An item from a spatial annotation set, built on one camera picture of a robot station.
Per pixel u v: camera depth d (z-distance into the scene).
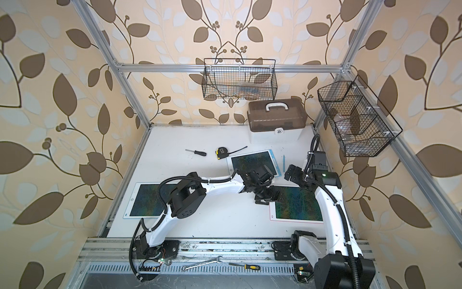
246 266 0.70
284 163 1.02
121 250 0.75
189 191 0.59
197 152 1.06
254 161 1.03
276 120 1.11
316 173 0.53
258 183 0.74
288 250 0.74
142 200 0.89
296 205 0.87
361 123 0.74
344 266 0.37
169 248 0.74
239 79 0.96
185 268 0.71
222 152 1.04
